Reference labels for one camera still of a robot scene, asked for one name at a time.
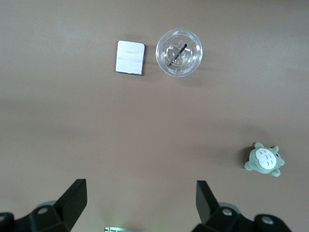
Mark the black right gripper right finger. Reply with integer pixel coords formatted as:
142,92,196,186
190,180,293,232

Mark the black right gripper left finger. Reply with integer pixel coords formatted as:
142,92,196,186
0,178,88,232

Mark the grey green plush toy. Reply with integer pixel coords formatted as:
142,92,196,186
244,142,285,178

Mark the brown table cover sheet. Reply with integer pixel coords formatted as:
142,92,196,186
0,0,309,232

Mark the black straw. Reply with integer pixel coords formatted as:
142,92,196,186
170,43,188,66

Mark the clear plastic cup with lid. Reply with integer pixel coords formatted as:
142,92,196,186
155,28,204,78

